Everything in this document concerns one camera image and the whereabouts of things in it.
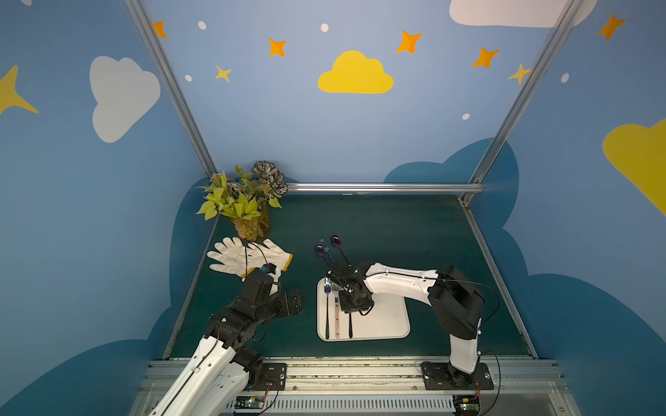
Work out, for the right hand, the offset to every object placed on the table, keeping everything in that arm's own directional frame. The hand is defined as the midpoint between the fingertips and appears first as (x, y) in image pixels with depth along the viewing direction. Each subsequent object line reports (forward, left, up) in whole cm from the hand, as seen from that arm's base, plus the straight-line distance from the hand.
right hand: (352, 306), depth 88 cm
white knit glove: (+17, +48, 0) cm, 51 cm away
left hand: (-2, +18, +13) cm, 22 cm away
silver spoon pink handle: (-2, +5, +19) cm, 19 cm away
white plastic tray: (-3, -12, -2) cm, 13 cm away
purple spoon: (+21, +13, +1) cm, 25 cm away
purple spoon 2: (+26, +7, +1) cm, 27 cm away
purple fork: (-7, 0, 0) cm, 7 cm away
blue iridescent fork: (+23, +11, -1) cm, 26 cm away
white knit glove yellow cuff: (+18, +37, 0) cm, 42 cm away
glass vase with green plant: (+31, +41, +19) cm, 55 cm away
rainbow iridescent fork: (+7, +9, 0) cm, 11 cm away
